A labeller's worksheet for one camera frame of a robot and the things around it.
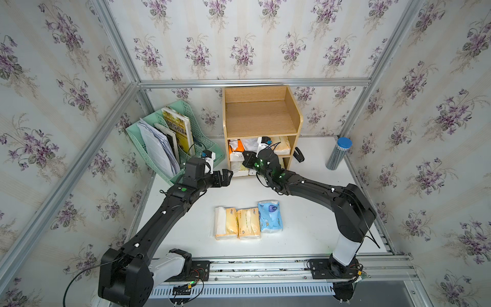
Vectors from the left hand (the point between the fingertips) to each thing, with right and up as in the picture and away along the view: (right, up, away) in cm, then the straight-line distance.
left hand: (226, 174), depth 80 cm
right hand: (+7, +9, +4) cm, 12 cm away
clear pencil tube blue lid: (+55, +9, +15) cm, 58 cm away
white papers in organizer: (-29, +10, +2) cm, 31 cm away
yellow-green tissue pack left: (+5, +1, +16) cm, 17 cm away
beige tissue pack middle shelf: (+26, +11, +9) cm, 30 cm away
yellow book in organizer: (-24, +23, +14) cm, 36 cm away
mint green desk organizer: (-19, +14, +35) cm, 43 cm away
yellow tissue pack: (+9, -21, 0) cm, 23 cm away
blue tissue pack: (+19, -19, +4) cm, 28 cm away
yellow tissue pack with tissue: (-1, -22, 0) cm, 22 cm away
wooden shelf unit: (+16, +29, +9) cm, 34 cm away
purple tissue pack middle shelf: (+11, +13, +4) cm, 17 cm away
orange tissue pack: (+4, +12, +4) cm, 13 cm away
